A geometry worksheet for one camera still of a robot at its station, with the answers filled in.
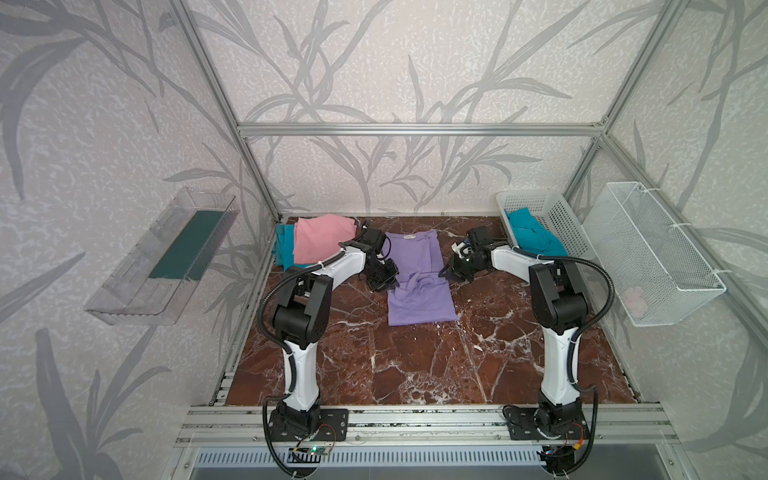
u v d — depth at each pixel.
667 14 0.71
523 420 0.74
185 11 0.71
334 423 0.74
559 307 0.56
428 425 0.75
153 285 0.63
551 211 1.18
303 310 0.53
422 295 0.96
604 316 0.54
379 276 0.85
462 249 0.95
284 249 1.04
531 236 1.07
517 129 1.00
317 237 1.05
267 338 0.52
